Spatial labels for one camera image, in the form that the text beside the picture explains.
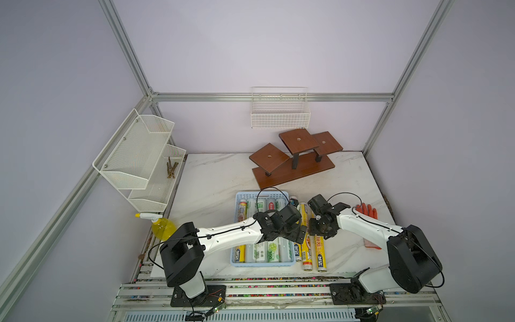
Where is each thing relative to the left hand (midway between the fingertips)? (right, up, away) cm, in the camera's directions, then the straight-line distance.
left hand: (293, 230), depth 80 cm
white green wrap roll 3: (-8, -7, +2) cm, 11 cm away
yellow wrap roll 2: (+2, -8, +2) cm, 9 cm away
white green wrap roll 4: (-2, -9, +1) cm, 9 cm away
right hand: (+12, -4, +8) cm, 15 cm away
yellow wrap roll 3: (+5, -9, +2) cm, 10 cm away
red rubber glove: (+40, +5, +18) cm, 44 cm away
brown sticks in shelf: (-58, +25, +16) cm, 65 cm away
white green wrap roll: (-18, -8, +2) cm, 20 cm away
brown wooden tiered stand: (+14, +32, +35) cm, 50 cm away
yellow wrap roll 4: (+11, -11, 0) cm, 16 cm away
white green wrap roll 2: (-14, -8, +1) cm, 16 cm away
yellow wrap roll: (-22, -9, 0) cm, 24 cm away
